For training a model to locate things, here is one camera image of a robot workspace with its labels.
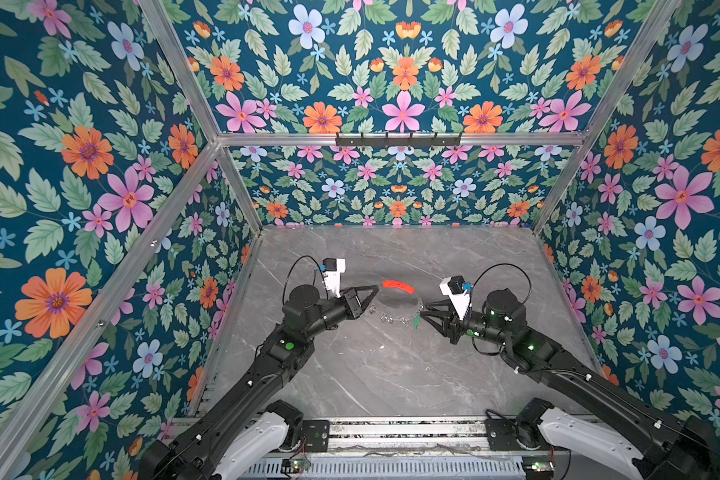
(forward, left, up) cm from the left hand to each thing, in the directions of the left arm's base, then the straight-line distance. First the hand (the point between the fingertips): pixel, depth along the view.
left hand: (382, 286), depth 66 cm
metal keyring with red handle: (+3, -2, -4) cm, 5 cm away
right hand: (-2, -10, -7) cm, 13 cm away
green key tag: (-4, -8, -10) cm, 13 cm away
